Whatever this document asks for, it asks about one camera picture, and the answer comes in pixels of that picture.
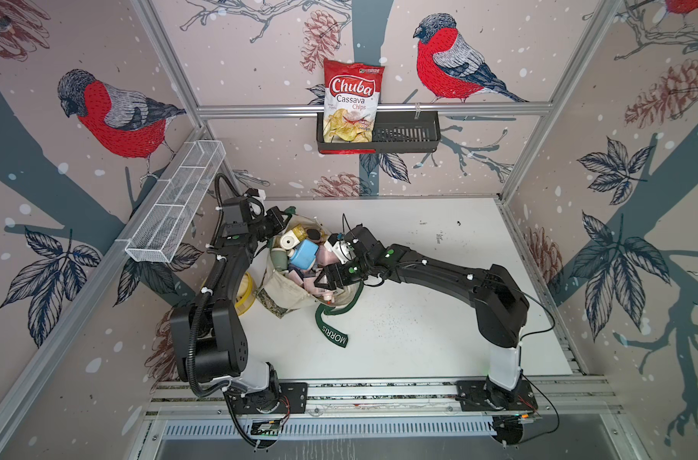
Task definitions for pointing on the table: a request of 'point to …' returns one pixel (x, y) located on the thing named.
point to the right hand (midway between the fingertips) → (322, 282)
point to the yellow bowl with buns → (245, 296)
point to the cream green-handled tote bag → (280, 291)
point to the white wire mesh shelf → (163, 232)
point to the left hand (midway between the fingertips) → (296, 207)
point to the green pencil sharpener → (279, 257)
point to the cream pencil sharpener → (289, 241)
